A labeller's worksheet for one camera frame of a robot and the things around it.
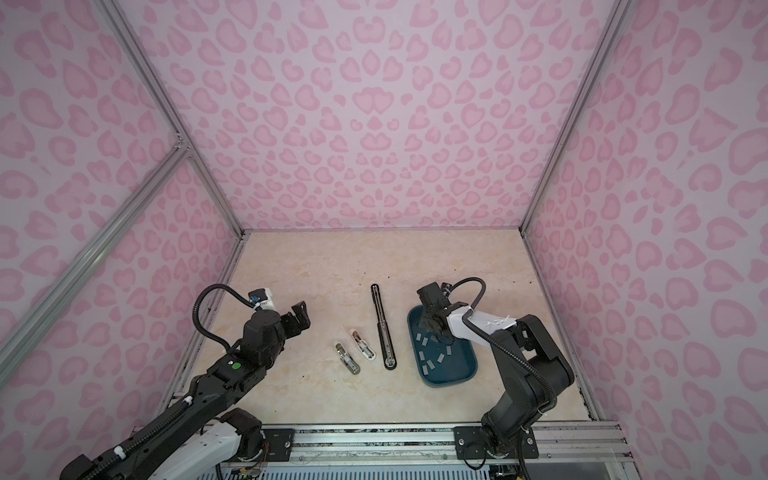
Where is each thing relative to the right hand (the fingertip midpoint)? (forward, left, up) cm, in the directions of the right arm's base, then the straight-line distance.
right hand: (430, 319), depth 94 cm
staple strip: (-7, +2, -1) cm, 7 cm away
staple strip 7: (-15, +2, 0) cm, 16 cm away
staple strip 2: (-6, +4, -1) cm, 7 cm away
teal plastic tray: (-14, -2, -1) cm, 14 cm away
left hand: (-4, +38, +15) cm, 41 cm away
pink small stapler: (-9, +20, +1) cm, 22 cm away
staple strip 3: (-9, -5, -1) cm, 11 cm away
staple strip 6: (-14, +1, -1) cm, 14 cm away
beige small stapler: (-13, +24, 0) cm, 28 cm away
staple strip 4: (-11, +3, -1) cm, 12 cm away
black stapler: (-12, +13, +1) cm, 17 cm away
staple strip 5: (-12, -2, -1) cm, 12 cm away
